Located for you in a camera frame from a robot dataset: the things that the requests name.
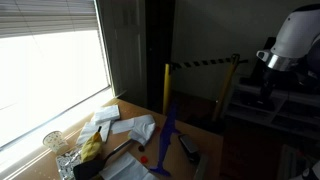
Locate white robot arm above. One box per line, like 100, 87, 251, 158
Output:
256, 4, 320, 71

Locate white napkin near spatula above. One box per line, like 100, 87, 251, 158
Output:
99, 152, 159, 180

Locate crumpled white cloth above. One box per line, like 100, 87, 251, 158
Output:
111, 114, 156, 146

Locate white napkin stack far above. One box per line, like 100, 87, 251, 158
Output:
91, 105, 120, 124

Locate dark game disc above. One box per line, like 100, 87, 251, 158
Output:
138, 145, 145, 152

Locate red game disc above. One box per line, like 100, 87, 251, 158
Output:
140, 156, 148, 164

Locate black yellow striped barrier tape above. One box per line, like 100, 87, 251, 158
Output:
169, 57, 249, 70

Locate white napkin near cup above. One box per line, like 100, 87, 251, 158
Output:
76, 121, 111, 145

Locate yellow pouch bag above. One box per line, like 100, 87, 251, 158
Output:
81, 128, 102, 162

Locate dark shelf unit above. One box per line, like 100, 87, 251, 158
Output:
223, 60, 320, 140

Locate window blinds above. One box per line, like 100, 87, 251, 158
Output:
0, 0, 99, 38

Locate yellow barrier post left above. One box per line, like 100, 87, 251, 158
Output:
162, 64, 171, 115

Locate yellow barrier post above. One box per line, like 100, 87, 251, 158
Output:
212, 54, 240, 121
162, 64, 171, 115

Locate yellow barrier post right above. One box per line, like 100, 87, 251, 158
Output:
212, 54, 240, 121

